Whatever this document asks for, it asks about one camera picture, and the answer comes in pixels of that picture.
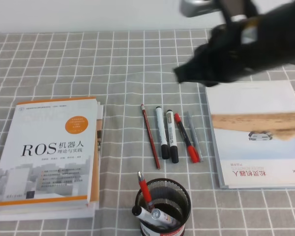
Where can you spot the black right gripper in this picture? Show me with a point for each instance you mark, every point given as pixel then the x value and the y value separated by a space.
pixel 227 57

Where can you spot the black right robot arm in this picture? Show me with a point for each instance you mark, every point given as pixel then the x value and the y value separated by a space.
pixel 276 30

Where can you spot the grey pen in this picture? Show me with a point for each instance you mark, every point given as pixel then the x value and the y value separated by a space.
pixel 194 137

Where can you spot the red black pen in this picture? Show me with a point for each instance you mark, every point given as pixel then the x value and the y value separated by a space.
pixel 191 150

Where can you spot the black mesh pen holder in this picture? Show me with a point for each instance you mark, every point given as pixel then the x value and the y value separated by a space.
pixel 171 198

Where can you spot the red pen in holder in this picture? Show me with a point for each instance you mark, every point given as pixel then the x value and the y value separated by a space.
pixel 145 191

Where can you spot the silver pen in holder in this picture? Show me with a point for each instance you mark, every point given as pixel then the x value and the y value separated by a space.
pixel 157 214

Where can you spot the white marker in holder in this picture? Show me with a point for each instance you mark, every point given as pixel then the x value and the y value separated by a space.
pixel 145 216

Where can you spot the white desert cover book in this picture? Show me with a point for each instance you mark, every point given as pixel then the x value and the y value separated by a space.
pixel 253 133

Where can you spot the red pencil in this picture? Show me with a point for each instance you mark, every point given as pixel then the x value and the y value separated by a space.
pixel 151 141

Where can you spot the grey checkered tablecloth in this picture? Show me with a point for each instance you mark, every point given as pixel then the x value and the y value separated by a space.
pixel 125 70

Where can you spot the white marker grey label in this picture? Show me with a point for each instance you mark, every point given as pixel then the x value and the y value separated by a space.
pixel 172 136

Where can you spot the white marker black cap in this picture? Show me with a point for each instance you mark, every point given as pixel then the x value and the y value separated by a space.
pixel 162 133

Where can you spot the white orange ROS book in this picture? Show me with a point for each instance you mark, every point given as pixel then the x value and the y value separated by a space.
pixel 50 157

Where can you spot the white bottom book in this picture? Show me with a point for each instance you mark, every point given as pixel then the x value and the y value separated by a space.
pixel 89 211

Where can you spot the silver metal bracket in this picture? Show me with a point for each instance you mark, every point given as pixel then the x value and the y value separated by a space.
pixel 193 8

